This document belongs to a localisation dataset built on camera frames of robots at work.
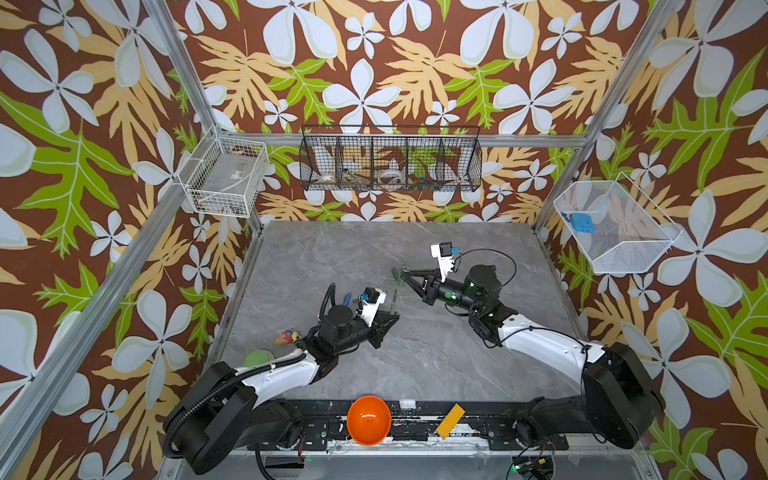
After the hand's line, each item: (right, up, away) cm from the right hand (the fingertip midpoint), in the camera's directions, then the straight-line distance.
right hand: (402, 278), depth 72 cm
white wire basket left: (-51, +29, +14) cm, 61 cm away
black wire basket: (-2, +38, +25) cm, 45 cm away
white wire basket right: (+61, +11, +6) cm, 63 cm away
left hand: (-1, -10, +7) cm, 12 cm away
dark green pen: (-2, -8, +3) cm, 9 cm away
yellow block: (+13, -38, +4) cm, 40 cm away
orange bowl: (-9, -37, +4) cm, 38 cm away
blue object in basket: (+54, +15, +14) cm, 58 cm away
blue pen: (-13, -5, -3) cm, 14 cm away
